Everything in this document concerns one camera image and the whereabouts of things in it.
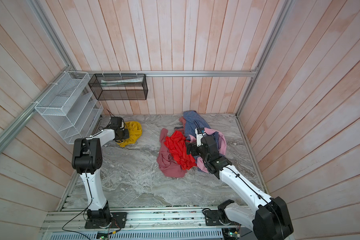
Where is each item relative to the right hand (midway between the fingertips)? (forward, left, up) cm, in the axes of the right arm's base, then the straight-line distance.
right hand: (193, 140), depth 82 cm
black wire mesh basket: (+40, +51, +8) cm, 65 cm away
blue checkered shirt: (+28, -2, -14) cm, 31 cm away
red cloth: (+3, +10, -7) cm, 13 cm away
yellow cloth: (+17, +40, -12) cm, 45 cm away
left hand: (+14, +47, -16) cm, 52 cm away
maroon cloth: (-8, +15, -13) cm, 22 cm away
